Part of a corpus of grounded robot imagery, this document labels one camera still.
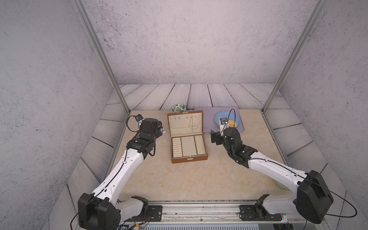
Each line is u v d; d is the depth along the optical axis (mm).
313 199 402
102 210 376
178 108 1193
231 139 592
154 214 735
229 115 1154
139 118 679
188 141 956
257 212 646
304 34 795
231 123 1078
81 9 706
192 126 984
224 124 674
